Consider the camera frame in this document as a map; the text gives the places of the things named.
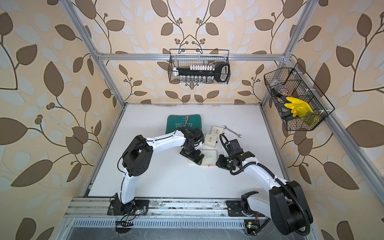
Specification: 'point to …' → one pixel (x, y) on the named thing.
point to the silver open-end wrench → (239, 135)
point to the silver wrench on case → (186, 118)
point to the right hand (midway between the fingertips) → (218, 163)
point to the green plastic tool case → (175, 122)
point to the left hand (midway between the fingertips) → (194, 157)
